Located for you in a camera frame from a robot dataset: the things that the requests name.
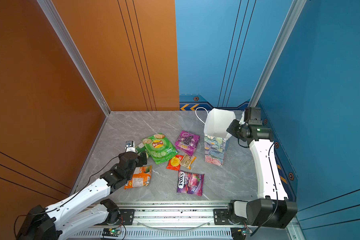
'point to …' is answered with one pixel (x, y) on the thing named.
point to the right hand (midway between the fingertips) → (228, 127)
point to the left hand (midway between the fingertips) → (138, 151)
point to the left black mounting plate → (127, 218)
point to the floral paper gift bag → (216, 138)
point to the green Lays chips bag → (159, 148)
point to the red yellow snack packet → (174, 163)
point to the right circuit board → (238, 233)
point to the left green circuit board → (111, 232)
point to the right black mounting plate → (221, 217)
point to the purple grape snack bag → (186, 142)
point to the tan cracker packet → (187, 160)
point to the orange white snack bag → (141, 177)
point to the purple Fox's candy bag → (190, 183)
